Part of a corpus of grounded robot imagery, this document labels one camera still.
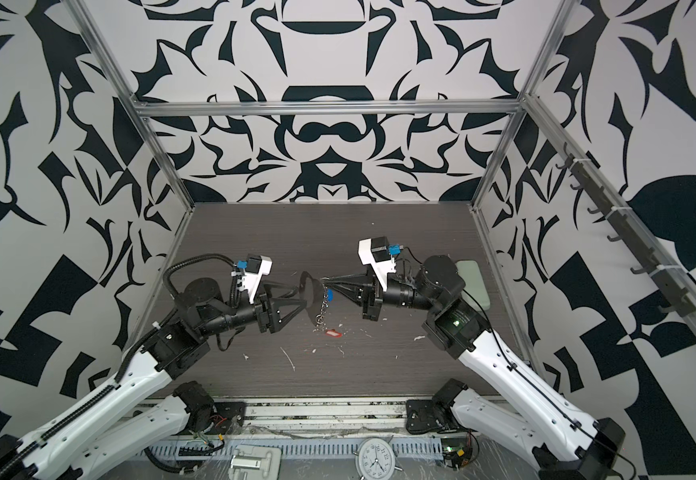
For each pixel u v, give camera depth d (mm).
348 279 523
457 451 712
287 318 597
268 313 574
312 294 580
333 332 662
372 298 501
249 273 583
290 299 673
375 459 661
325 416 759
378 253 461
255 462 672
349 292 547
